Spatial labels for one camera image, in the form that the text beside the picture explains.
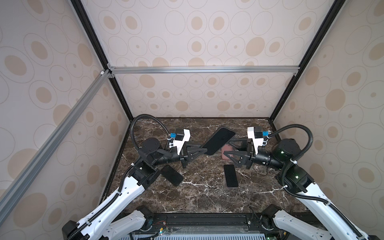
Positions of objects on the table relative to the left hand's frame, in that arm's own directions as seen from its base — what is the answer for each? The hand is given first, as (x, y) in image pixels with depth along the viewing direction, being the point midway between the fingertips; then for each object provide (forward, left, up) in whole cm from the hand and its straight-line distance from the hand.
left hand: (208, 152), depth 53 cm
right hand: (+2, -7, -1) cm, 8 cm away
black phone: (+8, +19, -40) cm, 45 cm away
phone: (+8, -17, -40) cm, 44 cm away
